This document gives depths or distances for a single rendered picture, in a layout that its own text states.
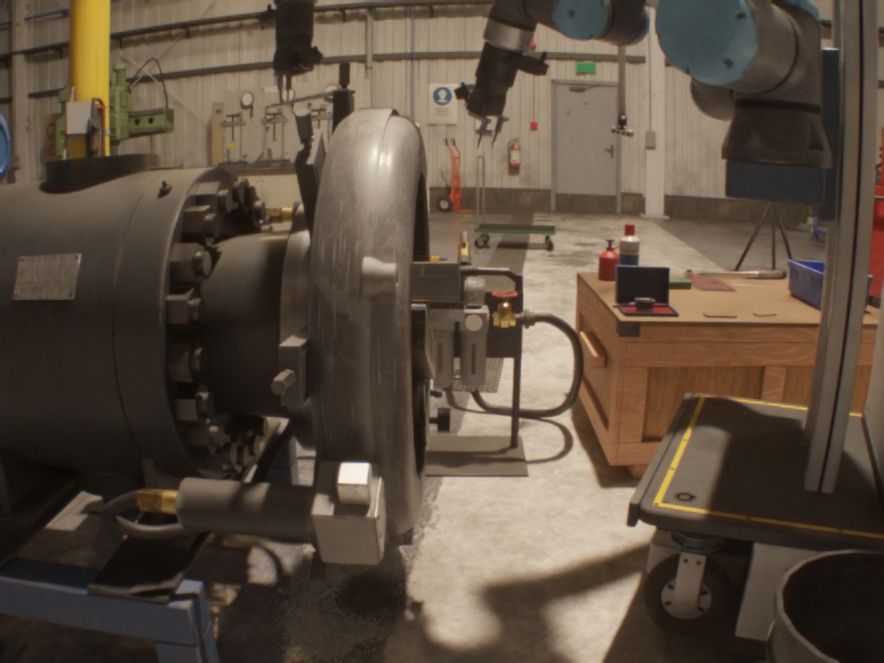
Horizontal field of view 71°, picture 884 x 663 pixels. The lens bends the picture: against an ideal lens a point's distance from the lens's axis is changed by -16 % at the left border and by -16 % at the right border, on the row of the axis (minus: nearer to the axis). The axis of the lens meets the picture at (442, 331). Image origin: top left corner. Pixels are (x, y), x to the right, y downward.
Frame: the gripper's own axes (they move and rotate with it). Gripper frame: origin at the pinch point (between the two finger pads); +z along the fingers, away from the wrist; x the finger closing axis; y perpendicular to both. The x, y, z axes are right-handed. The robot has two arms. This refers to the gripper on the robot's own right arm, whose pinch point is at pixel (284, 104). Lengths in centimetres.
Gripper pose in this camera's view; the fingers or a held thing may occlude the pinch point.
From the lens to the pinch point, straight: 143.2
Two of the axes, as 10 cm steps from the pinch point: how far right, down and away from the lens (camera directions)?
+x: 6.2, -1.3, 7.7
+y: 7.8, 1.0, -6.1
